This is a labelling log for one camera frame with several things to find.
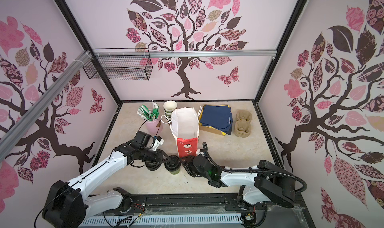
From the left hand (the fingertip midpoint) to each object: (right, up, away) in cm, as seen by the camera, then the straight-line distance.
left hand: (167, 163), depth 78 cm
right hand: (+6, +1, 0) cm, 6 cm away
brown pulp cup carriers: (+47, +18, +20) cm, 54 cm away
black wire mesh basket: (-49, +66, +44) cm, 93 cm away
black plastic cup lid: (+4, 0, -2) cm, 5 cm away
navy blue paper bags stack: (+32, +24, +30) cm, 50 cm away
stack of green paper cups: (-2, +31, +17) cm, 36 cm away
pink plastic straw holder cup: (-12, +17, +19) cm, 28 cm away
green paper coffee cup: (+4, -6, +2) cm, 7 cm away
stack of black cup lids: (-9, -3, +6) cm, 11 cm away
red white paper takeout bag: (+9, +21, +15) cm, 27 cm away
